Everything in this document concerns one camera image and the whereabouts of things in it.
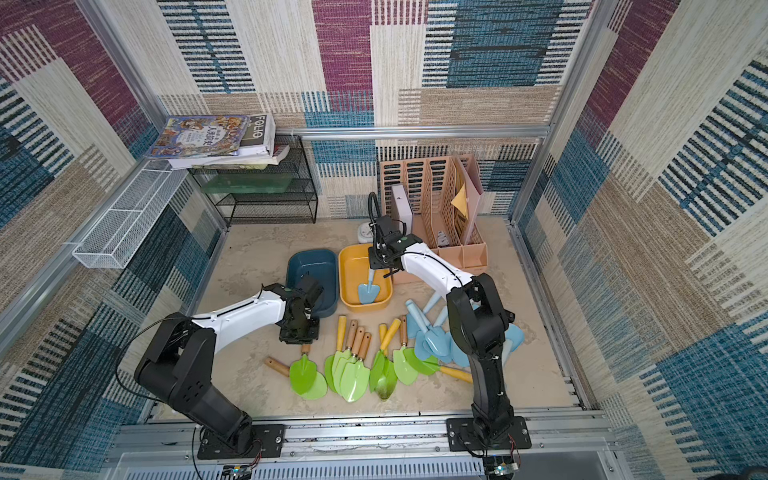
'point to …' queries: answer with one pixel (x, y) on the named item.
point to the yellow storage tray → (353, 271)
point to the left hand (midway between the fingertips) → (311, 339)
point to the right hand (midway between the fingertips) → (376, 255)
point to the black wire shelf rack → (283, 192)
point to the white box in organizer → (401, 209)
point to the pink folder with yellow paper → (467, 191)
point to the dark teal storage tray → (323, 264)
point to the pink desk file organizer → (435, 210)
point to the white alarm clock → (365, 233)
